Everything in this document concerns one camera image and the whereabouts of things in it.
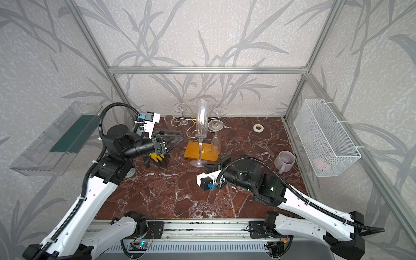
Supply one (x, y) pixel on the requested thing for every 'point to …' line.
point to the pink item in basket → (318, 163)
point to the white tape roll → (258, 128)
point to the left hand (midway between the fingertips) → (180, 140)
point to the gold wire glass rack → (206, 150)
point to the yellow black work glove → (156, 157)
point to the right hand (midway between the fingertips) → (205, 158)
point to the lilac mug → (284, 161)
